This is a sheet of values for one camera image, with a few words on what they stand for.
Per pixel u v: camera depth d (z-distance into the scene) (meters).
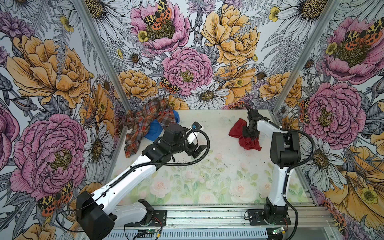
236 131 1.08
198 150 0.65
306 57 0.90
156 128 1.06
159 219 0.73
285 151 0.58
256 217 0.74
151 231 0.71
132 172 0.46
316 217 0.77
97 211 0.38
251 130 0.90
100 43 0.84
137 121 1.06
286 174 0.59
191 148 0.58
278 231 0.72
